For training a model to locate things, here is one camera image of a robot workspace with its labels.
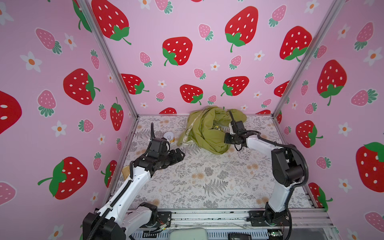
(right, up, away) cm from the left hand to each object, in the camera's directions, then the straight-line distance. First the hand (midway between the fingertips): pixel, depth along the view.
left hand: (180, 156), depth 79 cm
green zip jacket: (+16, +16, +23) cm, 33 cm away
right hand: (+28, +9, +19) cm, 35 cm away
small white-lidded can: (-10, +10, +22) cm, 26 cm away
